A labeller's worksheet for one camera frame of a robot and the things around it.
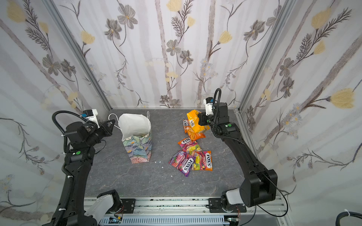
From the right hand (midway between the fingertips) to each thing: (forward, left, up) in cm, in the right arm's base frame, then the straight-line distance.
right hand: (198, 111), depth 77 cm
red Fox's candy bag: (+11, +5, -30) cm, 32 cm away
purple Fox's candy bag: (-20, +7, -27) cm, 34 cm away
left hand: (-8, +44, +1) cm, 45 cm away
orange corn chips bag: (0, -1, -27) cm, 27 cm away
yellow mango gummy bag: (-1, +2, -5) cm, 5 cm away
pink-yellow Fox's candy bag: (-7, +3, -28) cm, 30 cm away
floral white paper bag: (-14, +32, -6) cm, 36 cm away
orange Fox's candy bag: (-18, -8, -27) cm, 34 cm away
